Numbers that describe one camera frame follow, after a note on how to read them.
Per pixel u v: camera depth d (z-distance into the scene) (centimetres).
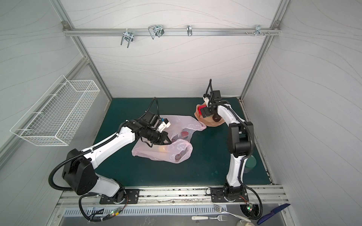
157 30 77
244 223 59
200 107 102
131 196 74
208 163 87
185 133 96
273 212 69
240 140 53
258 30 77
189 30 78
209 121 104
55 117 68
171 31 78
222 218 68
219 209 70
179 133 85
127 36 78
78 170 41
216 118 102
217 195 74
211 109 79
